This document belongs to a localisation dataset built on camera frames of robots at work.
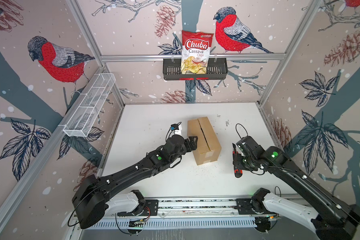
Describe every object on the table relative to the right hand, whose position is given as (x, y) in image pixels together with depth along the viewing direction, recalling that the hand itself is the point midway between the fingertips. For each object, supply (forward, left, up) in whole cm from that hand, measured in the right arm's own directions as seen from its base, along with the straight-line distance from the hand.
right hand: (233, 165), depth 73 cm
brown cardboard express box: (+9, +12, +2) cm, 15 cm away
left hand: (+10, +20, +8) cm, 24 cm away
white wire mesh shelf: (+11, +75, +19) cm, 78 cm away
